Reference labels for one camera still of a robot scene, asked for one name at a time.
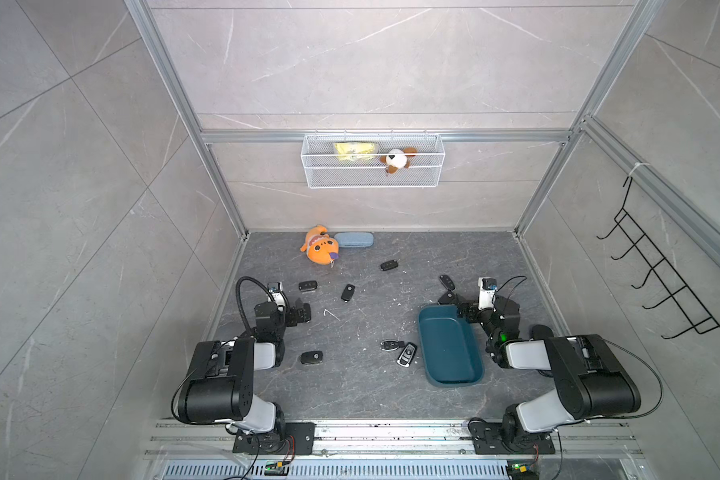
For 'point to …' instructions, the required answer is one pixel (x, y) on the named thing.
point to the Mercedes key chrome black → (390, 345)
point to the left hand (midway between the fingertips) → (284, 296)
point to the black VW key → (348, 292)
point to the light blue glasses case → (355, 239)
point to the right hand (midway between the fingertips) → (474, 292)
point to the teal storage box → (452, 348)
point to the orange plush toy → (320, 247)
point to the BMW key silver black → (406, 355)
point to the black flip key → (308, 285)
